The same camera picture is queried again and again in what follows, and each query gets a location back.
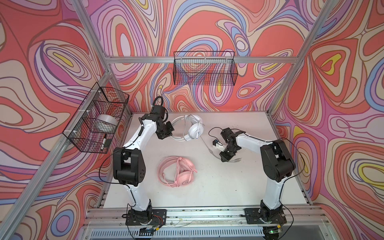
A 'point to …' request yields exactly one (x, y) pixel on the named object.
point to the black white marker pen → (104, 141)
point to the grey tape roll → (106, 123)
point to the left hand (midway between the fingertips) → (174, 131)
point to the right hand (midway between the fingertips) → (226, 161)
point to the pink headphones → (176, 171)
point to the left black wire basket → (95, 123)
